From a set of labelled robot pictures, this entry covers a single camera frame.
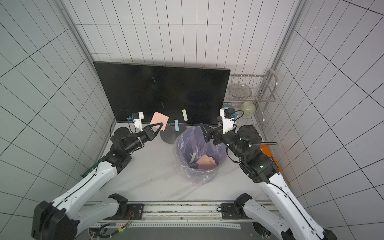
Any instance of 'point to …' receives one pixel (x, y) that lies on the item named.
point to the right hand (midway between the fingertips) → (203, 122)
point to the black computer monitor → (193, 95)
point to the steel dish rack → (264, 89)
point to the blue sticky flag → (176, 125)
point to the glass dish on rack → (240, 91)
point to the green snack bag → (94, 167)
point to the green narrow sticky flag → (193, 157)
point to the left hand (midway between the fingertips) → (162, 126)
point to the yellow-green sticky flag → (185, 115)
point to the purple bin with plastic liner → (192, 140)
